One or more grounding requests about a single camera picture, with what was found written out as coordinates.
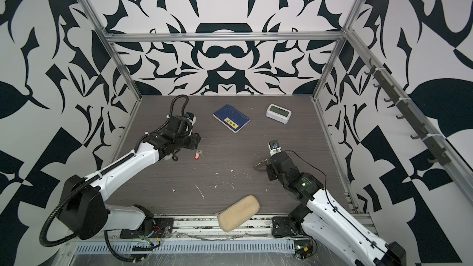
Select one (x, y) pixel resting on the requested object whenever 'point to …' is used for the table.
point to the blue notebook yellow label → (232, 117)
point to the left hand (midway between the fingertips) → (196, 133)
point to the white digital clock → (278, 113)
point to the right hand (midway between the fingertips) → (273, 159)
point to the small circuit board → (303, 248)
